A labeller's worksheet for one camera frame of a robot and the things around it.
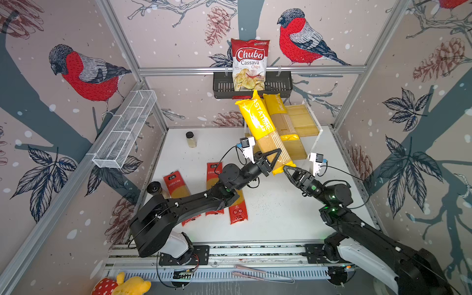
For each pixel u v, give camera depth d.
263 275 0.70
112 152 0.70
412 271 0.40
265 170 0.59
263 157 0.60
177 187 0.92
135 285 0.64
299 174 0.61
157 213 0.43
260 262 0.73
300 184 0.60
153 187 0.81
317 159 0.63
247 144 0.60
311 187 0.61
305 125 0.75
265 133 0.61
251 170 0.60
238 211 0.83
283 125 0.74
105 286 0.63
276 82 0.95
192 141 1.08
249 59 0.83
